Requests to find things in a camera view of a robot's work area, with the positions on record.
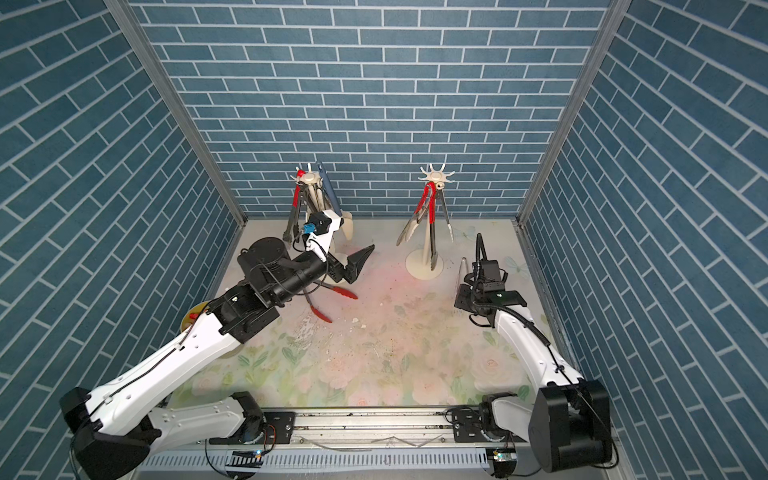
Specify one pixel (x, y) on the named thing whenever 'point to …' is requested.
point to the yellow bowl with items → (191, 315)
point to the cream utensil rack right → (420, 265)
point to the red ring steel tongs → (293, 223)
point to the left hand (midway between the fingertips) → (365, 235)
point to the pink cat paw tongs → (464, 259)
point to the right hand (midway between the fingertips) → (466, 297)
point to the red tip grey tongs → (338, 290)
